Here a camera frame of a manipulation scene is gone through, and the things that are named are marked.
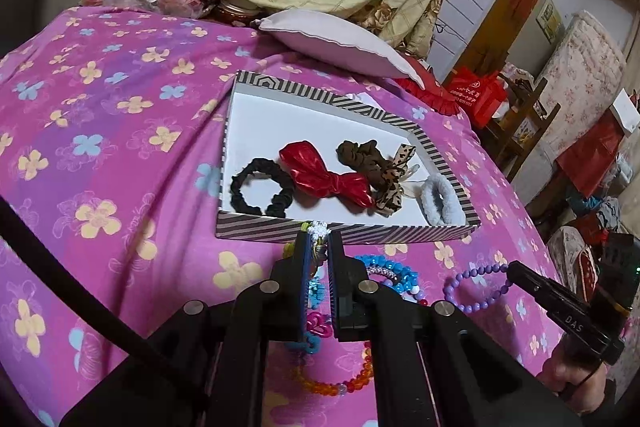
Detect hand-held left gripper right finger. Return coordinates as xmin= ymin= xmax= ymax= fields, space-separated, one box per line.
xmin=327 ymin=231 xmax=581 ymax=427

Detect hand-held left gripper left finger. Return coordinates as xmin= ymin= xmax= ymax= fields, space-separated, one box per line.
xmin=65 ymin=231 xmax=313 ymax=427

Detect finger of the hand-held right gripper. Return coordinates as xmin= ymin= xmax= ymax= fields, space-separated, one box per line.
xmin=507 ymin=261 xmax=626 ymax=364

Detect purple bead bracelet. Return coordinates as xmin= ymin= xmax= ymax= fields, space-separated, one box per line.
xmin=443 ymin=264 xmax=512 ymax=314

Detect black scrunchie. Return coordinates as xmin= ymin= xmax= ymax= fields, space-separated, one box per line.
xmin=230 ymin=158 xmax=297 ymax=218

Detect red satin hair bow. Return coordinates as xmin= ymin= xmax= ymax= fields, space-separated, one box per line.
xmin=278 ymin=139 xmax=376 ymax=210

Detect brown scrunchie with leopard bow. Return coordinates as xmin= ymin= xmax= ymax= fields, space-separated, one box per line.
xmin=336 ymin=138 xmax=418 ymax=217

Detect pale blue fluffy scrunchie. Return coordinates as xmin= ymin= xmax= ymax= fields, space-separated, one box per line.
xmin=419 ymin=173 xmax=468 ymax=226

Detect striped cardboard box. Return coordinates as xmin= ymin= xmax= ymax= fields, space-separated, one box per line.
xmin=215 ymin=70 xmax=482 ymax=244

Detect person's right hand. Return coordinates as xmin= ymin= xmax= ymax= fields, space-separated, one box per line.
xmin=540 ymin=342 xmax=617 ymax=414

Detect red paper bag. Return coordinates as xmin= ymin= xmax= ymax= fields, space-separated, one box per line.
xmin=556 ymin=109 xmax=626 ymax=198

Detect white box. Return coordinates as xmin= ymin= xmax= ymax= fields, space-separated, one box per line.
xmin=611 ymin=88 xmax=640 ymax=132

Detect wooden chair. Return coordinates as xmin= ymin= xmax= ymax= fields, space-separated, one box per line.
xmin=482 ymin=74 xmax=563 ymax=180

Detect red frilled cloth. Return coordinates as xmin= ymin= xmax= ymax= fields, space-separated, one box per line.
xmin=395 ymin=57 xmax=463 ymax=114

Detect floral mattress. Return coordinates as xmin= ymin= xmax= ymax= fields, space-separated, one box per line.
xmin=535 ymin=10 xmax=628 ymax=152

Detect red shopping bag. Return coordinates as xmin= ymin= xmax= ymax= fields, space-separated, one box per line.
xmin=445 ymin=67 xmax=508 ymax=128

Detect pale pink pillow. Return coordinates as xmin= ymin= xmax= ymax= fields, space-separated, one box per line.
xmin=251 ymin=9 xmax=427 ymax=90

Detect pink flower print blanket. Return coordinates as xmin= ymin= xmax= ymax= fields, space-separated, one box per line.
xmin=0 ymin=4 xmax=571 ymax=427

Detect turquoise plastic link bracelet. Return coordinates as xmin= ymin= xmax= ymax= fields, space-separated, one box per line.
xmin=287 ymin=277 xmax=327 ymax=355

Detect blue bead bracelet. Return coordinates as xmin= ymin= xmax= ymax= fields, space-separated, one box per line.
xmin=359 ymin=254 xmax=426 ymax=303

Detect white red mixed bead bracelet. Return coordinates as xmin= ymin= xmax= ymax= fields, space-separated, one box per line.
xmin=402 ymin=282 xmax=431 ymax=308

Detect orange crystal bead bracelet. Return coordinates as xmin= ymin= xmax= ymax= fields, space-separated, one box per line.
xmin=294 ymin=342 xmax=376 ymax=397

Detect black cable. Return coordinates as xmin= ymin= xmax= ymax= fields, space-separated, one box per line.
xmin=0 ymin=196 xmax=168 ymax=370

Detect wall poster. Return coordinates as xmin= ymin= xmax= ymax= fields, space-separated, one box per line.
xmin=537 ymin=0 xmax=562 ymax=42

